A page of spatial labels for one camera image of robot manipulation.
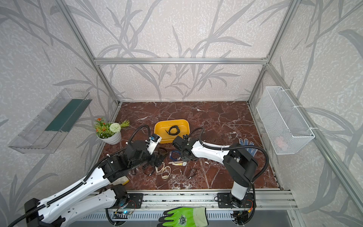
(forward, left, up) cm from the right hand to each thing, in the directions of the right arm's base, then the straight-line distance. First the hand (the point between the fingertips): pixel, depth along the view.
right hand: (187, 154), depth 88 cm
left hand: (-4, +13, +15) cm, 20 cm away
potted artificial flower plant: (+10, +48, +11) cm, 51 cm away
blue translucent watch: (+1, +8, -3) cm, 9 cm away
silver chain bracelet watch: (-8, +6, -2) cm, 10 cm away
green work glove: (-32, +1, -1) cm, 32 cm away
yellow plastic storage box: (+20, +14, -1) cm, 24 cm away
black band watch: (-8, +24, -2) cm, 25 cm away
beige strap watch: (-9, +18, 0) cm, 20 cm away
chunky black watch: (+3, +16, -1) cm, 16 cm away
